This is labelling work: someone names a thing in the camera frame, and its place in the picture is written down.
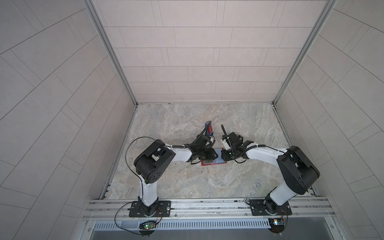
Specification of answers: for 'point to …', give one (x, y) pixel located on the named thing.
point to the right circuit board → (277, 224)
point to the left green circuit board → (147, 225)
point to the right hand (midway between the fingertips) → (221, 157)
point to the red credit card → (210, 129)
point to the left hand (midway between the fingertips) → (220, 155)
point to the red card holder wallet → (218, 160)
